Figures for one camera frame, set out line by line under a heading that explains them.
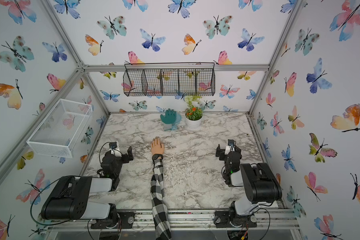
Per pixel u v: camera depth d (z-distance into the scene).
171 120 1.14
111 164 0.68
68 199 0.44
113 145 0.77
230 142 0.79
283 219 0.76
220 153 0.83
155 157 0.91
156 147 0.99
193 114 0.99
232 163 0.69
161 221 0.69
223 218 0.74
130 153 0.84
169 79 0.98
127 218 0.75
